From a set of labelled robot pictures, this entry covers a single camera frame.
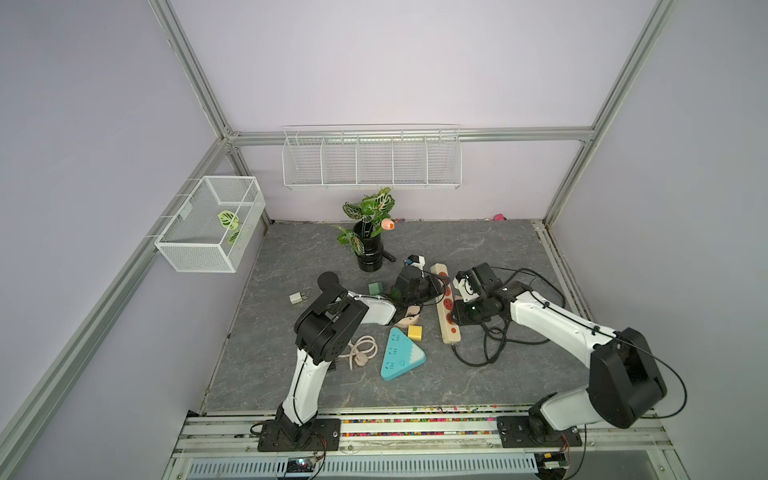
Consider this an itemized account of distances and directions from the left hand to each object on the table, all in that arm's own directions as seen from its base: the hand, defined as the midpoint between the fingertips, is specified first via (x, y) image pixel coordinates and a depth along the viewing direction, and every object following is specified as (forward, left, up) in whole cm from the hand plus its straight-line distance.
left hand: (449, 284), depth 93 cm
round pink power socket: (-10, +13, +1) cm, 17 cm away
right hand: (-10, 0, 0) cm, 10 cm away
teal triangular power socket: (-19, +17, -6) cm, 26 cm away
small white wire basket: (+10, +66, +20) cm, 70 cm away
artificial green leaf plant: (+15, +22, +19) cm, 33 cm away
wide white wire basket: (+38, +22, +22) cm, 49 cm away
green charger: (+4, +24, -6) cm, 25 cm away
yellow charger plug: (-13, +12, -6) cm, 18 cm away
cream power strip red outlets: (-14, +2, -1) cm, 14 cm away
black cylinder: (+5, +39, -3) cm, 39 cm away
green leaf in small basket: (+12, +62, +22) cm, 67 cm away
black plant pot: (+14, +25, -4) cm, 29 cm away
